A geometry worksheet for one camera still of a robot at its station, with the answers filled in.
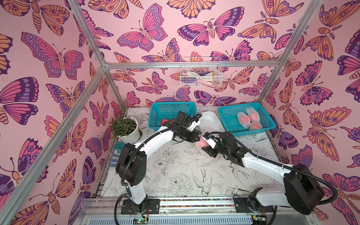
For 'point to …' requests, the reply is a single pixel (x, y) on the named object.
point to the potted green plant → (126, 128)
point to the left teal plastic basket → (159, 111)
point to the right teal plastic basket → (228, 117)
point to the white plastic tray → (210, 122)
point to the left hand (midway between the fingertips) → (201, 139)
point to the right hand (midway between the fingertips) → (206, 142)
